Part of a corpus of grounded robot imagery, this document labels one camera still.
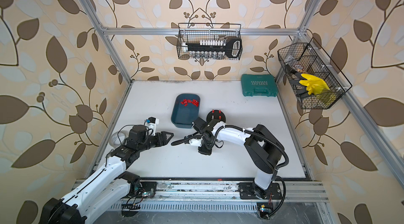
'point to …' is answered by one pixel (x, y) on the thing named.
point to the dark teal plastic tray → (185, 109)
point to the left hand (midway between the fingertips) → (167, 133)
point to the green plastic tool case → (256, 84)
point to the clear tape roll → (117, 138)
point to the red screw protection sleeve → (220, 111)
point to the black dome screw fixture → (216, 115)
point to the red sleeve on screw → (220, 117)
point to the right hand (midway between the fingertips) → (203, 149)
